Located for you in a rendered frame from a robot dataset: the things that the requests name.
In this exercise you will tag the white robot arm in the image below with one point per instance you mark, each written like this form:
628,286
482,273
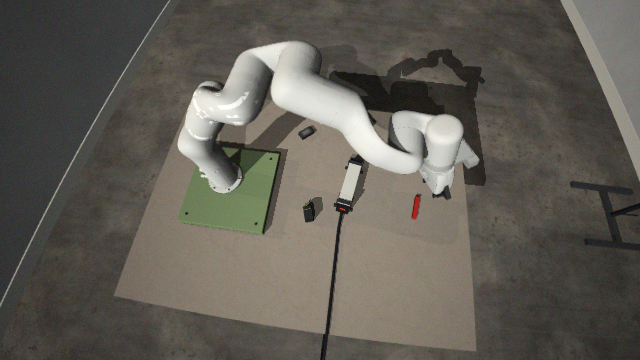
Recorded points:
434,140

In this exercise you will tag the red flat bar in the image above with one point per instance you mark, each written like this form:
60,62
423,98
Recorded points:
415,207

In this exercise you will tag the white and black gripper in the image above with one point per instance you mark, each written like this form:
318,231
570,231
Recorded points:
438,181

